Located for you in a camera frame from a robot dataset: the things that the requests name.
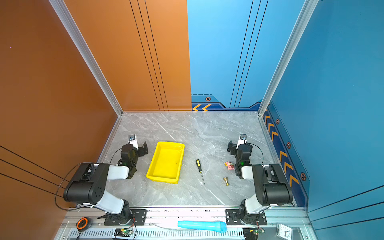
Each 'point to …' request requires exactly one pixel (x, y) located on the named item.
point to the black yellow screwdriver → (198, 164)
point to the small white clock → (284, 232)
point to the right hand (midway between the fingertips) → (237, 141)
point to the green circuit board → (121, 232)
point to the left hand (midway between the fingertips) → (137, 141)
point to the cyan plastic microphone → (219, 225)
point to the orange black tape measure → (83, 224)
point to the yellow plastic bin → (165, 164)
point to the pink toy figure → (230, 166)
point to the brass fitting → (226, 179)
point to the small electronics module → (252, 233)
